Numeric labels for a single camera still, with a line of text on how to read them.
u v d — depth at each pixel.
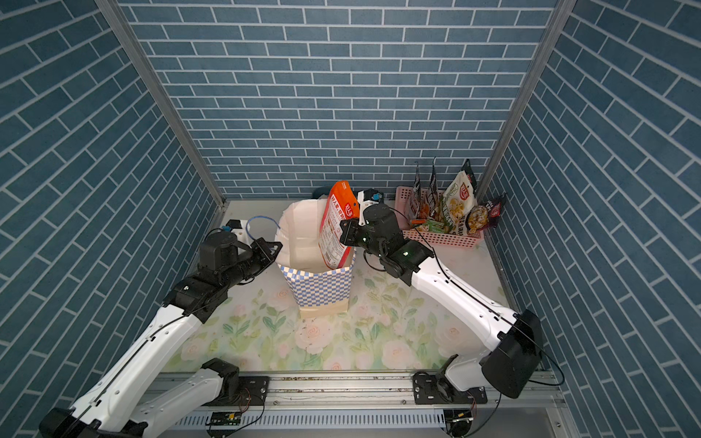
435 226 1.01
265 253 0.63
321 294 0.74
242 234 0.66
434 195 1.03
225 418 0.72
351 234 0.63
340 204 0.74
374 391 0.76
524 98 0.88
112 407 0.38
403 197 1.19
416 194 1.04
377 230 0.55
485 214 1.01
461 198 0.99
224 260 0.53
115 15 0.70
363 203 0.65
